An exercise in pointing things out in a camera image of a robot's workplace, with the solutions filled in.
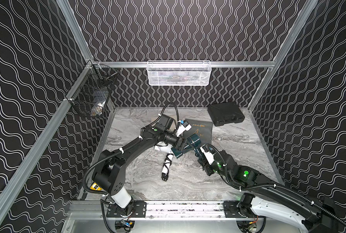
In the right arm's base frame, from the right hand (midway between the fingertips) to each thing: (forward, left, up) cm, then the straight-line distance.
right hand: (202, 157), depth 77 cm
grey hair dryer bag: (+30, -6, -14) cm, 34 cm away
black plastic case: (+42, -24, -10) cm, 49 cm away
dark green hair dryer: (+4, +6, +8) cm, 11 cm away
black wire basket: (+36, +68, +13) cm, 79 cm away
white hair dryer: (+1, +21, +9) cm, 23 cm away
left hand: (+4, +6, +6) cm, 10 cm away
